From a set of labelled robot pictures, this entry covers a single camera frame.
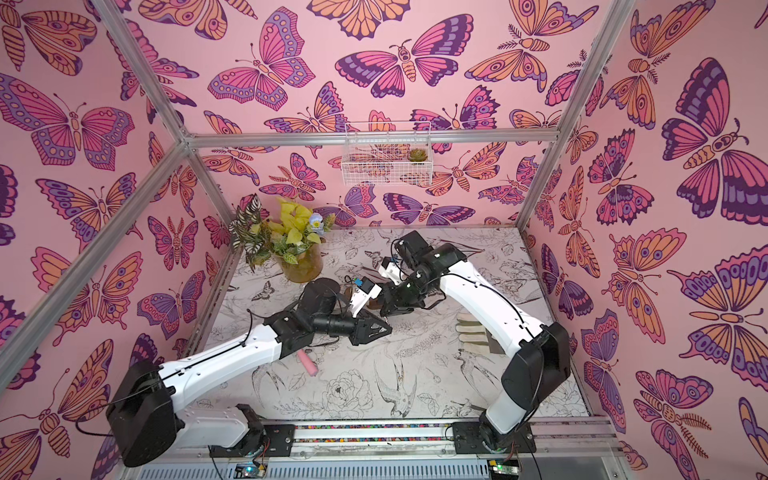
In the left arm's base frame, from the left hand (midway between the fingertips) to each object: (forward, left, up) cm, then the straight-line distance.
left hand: (391, 329), depth 71 cm
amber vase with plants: (+29, +30, +2) cm, 41 cm away
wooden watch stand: (+3, +4, +8) cm, 9 cm away
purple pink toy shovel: (-1, +24, -18) cm, 30 cm away
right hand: (+5, +2, 0) cm, 6 cm away
